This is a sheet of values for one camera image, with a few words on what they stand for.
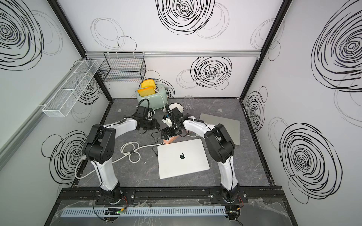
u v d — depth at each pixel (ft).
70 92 2.33
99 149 1.67
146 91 3.23
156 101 3.42
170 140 2.99
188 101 3.78
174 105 3.66
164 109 3.56
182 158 2.84
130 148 3.00
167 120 2.84
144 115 2.67
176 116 2.49
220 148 1.70
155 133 3.23
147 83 3.33
